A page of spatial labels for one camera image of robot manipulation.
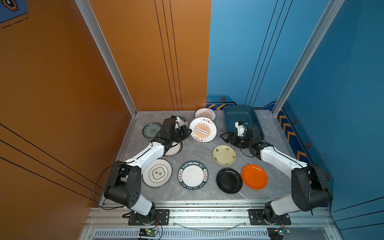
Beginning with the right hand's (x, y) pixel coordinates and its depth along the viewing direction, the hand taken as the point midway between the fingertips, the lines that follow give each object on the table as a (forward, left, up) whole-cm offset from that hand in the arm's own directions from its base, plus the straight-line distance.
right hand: (223, 137), depth 87 cm
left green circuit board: (-44, +40, -16) cm, 62 cm away
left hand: (+3, +18, +4) cm, 19 cm away
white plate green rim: (+1, +31, -15) cm, 35 cm away
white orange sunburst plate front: (+4, +11, +2) cm, 12 cm away
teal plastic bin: (+32, -19, -11) cm, 39 cm away
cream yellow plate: (-3, -2, -15) cm, 15 cm away
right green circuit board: (-44, -22, -17) cm, 52 cm away
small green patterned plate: (+17, +50, -13) cm, 55 cm away
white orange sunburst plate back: (+35, +9, -13) cm, 38 cm away
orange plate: (-18, -17, -15) cm, 29 cm away
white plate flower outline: (-16, +39, -13) cm, 44 cm away
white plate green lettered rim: (-17, +18, -14) cm, 29 cm away
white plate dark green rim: (+25, +27, -13) cm, 38 cm away
